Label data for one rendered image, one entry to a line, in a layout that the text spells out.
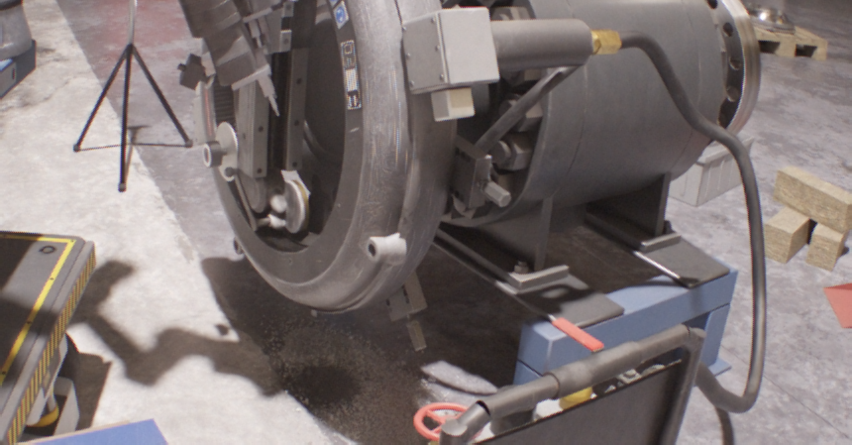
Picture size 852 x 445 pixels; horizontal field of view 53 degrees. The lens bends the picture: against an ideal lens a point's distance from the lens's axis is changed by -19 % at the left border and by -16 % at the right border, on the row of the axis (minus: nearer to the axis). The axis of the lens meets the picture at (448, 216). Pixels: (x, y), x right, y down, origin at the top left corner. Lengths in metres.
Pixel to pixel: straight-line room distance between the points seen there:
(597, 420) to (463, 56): 0.51
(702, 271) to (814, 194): 0.98
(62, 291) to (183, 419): 0.39
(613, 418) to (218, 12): 0.64
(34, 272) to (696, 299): 1.31
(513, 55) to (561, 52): 0.09
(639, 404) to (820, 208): 1.84
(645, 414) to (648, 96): 0.80
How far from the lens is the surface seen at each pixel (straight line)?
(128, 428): 0.84
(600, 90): 1.74
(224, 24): 1.07
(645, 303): 1.88
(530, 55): 1.40
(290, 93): 1.73
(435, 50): 1.31
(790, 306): 2.59
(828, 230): 2.91
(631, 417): 1.17
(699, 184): 3.08
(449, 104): 1.31
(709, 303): 2.06
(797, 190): 2.98
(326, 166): 1.80
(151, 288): 2.33
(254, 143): 1.72
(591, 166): 1.82
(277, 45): 1.61
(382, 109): 1.39
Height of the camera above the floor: 1.09
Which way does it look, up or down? 23 degrees down
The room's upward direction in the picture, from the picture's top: 5 degrees clockwise
